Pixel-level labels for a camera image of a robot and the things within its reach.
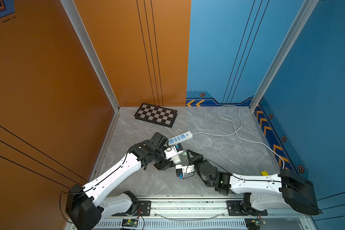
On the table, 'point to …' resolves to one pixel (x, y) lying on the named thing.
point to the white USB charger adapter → (177, 159)
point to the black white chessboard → (160, 115)
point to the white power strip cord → (237, 131)
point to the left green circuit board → (130, 223)
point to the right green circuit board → (254, 224)
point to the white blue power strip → (180, 138)
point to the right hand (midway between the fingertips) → (190, 147)
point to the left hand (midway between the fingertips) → (172, 157)
